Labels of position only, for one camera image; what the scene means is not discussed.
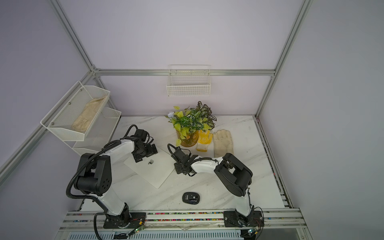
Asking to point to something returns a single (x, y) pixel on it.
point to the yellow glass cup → (204, 139)
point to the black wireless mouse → (192, 198)
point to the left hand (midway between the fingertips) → (150, 156)
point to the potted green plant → (188, 122)
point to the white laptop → (156, 169)
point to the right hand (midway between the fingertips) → (182, 166)
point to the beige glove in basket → (89, 113)
